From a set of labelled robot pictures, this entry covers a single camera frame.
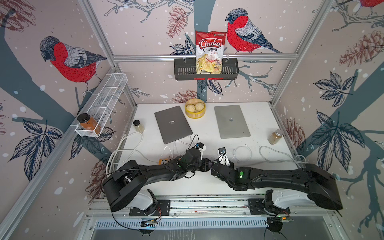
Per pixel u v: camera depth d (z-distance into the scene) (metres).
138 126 0.98
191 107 1.10
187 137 1.01
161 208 0.73
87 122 0.60
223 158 0.68
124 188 0.43
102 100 0.81
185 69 0.95
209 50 0.85
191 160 0.65
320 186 0.42
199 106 1.11
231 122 1.08
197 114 1.10
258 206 0.73
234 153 0.95
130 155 0.93
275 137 0.92
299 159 0.95
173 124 1.07
